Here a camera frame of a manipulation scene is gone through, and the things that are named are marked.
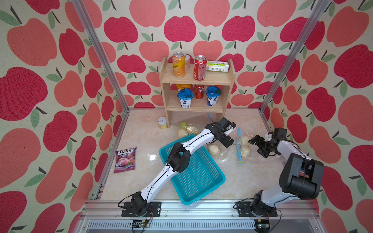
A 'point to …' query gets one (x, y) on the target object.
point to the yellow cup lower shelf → (182, 86)
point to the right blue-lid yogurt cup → (212, 93)
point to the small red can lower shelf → (199, 90)
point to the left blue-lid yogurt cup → (185, 95)
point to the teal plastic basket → (201, 177)
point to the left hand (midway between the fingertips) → (229, 142)
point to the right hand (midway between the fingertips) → (255, 148)
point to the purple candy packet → (125, 160)
